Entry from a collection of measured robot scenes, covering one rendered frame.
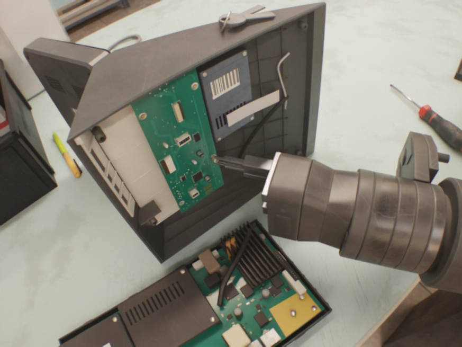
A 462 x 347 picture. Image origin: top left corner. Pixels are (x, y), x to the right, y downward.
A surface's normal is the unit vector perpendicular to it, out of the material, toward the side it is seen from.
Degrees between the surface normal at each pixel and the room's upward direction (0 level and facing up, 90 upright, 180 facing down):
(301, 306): 0
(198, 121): 90
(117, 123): 90
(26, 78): 90
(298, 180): 0
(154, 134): 90
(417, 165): 0
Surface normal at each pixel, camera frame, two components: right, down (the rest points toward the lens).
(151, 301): -0.15, -0.59
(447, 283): -0.36, 0.74
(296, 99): 0.22, 0.76
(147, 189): 0.59, 0.59
